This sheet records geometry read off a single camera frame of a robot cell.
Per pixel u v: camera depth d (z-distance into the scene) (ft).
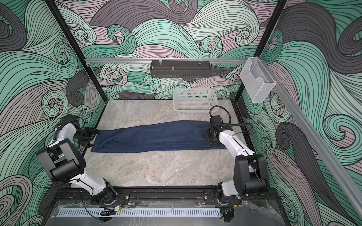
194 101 3.90
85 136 2.42
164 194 2.49
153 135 3.27
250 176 1.39
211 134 2.08
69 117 2.38
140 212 2.29
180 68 3.12
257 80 2.50
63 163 1.52
